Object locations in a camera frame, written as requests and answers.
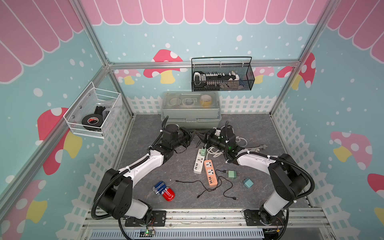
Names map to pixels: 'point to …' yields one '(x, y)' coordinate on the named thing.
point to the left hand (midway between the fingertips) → (198, 132)
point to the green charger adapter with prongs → (232, 174)
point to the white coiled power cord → (215, 152)
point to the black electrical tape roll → (95, 120)
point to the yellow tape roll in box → (206, 100)
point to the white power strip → (198, 165)
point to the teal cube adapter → (248, 183)
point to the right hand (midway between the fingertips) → (195, 130)
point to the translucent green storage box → (198, 109)
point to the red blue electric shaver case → (160, 188)
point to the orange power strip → (211, 173)
